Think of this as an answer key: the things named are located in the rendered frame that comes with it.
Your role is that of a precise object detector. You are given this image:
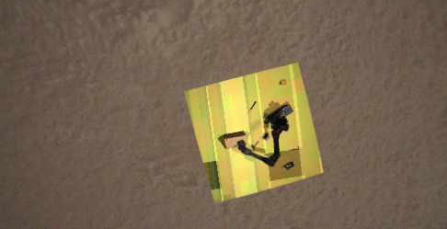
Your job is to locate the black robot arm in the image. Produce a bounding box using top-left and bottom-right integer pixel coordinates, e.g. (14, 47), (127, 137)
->
(237, 116), (290, 166)

